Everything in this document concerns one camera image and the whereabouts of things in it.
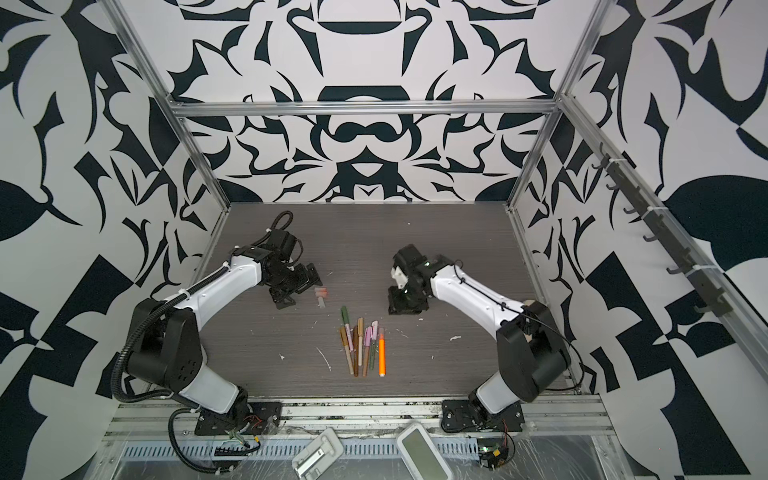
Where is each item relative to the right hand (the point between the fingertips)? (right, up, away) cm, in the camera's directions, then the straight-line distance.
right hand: (395, 306), depth 83 cm
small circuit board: (+22, -31, -12) cm, 40 cm away
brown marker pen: (-11, -12, +2) cm, 16 cm away
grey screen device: (+5, -28, -17) cm, 34 cm away
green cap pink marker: (-15, -5, +8) cm, 18 cm away
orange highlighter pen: (-4, -13, +1) cm, 14 cm away
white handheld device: (-19, -30, -16) cm, 39 cm away
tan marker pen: (-14, -13, +1) cm, 19 cm away
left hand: (-24, +5, +4) cm, 25 cm away
